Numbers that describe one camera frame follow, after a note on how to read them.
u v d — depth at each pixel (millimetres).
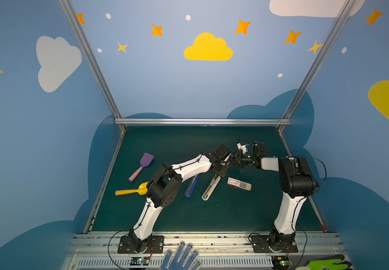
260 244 744
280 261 715
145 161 1017
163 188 528
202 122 1211
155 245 735
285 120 1163
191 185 908
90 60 841
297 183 540
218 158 732
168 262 701
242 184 934
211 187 899
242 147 962
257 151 845
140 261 704
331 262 700
